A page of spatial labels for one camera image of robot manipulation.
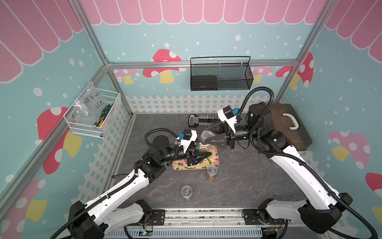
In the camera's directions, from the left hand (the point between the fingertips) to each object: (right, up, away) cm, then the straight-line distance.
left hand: (208, 151), depth 61 cm
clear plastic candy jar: (-3, +2, -1) cm, 3 cm away
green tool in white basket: (-50, +18, +13) cm, 55 cm away
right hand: (-1, +6, -6) cm, 9 cm away
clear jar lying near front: (-10, -23, +15) cm, 29 cm away
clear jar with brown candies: (+4, -14, +22) cm, 27 cm away
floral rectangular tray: (+5, -11, +34) cm, 36 cm away
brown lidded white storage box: (+50, +14, +29) cm, 59 cm away
